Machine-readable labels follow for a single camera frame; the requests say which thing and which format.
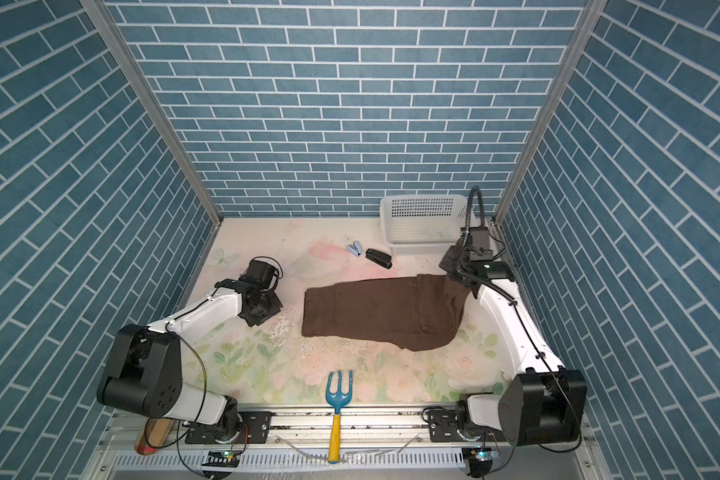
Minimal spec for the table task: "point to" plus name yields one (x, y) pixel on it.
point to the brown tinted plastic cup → (153, 435)
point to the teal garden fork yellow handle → (338, 400)
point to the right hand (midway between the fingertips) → (447, 255)
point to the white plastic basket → (422, 224)
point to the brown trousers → (419, 313)
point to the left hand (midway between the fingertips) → (277, 309)
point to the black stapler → (379, 257)
